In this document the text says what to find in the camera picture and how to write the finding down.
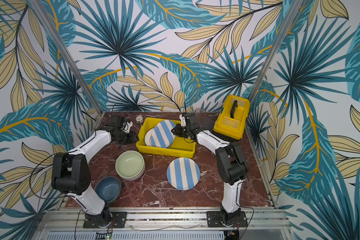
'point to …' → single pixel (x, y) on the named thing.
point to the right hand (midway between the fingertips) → (170, 131)
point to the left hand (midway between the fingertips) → (136, 139)
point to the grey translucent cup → (207, 123)
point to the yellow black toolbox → (232, 118)
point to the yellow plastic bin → (180, 147)
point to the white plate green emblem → (147, 137)
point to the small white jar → (139, 118)
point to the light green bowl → (130, 165)
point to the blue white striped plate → (162, 136)
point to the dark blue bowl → (108, 187)
